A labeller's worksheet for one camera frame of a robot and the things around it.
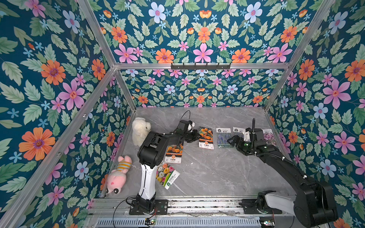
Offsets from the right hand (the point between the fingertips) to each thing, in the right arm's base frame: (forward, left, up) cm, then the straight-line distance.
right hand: (234, 141), depth 85 cm
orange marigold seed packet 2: (+6, +16, -11) cm, 20 cm away
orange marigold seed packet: (-3, +38, -12) cm, 40 cm away
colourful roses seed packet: (-18, +41, -12) cm, 46 cm away
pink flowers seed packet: (+12, -29, -13) cm, 34 cm away
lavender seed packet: (+14, +3, -13) cm, 19 cm away
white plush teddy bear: (+3, +57, +8) cm, 58 cm away
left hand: (+9, +18, -7) cm, 22 cm away
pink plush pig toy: (-23, +66, -4) cm, 70 cm away
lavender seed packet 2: (+17, -9, -12) cm, 22 cm away
